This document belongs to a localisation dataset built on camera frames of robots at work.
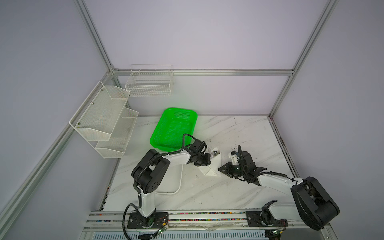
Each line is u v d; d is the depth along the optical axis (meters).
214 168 0.90
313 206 0.42
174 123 1.15
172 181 0.80
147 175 0.49
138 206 0.58
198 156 0.76
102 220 0.75
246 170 0.69
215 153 0.96
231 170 0.77
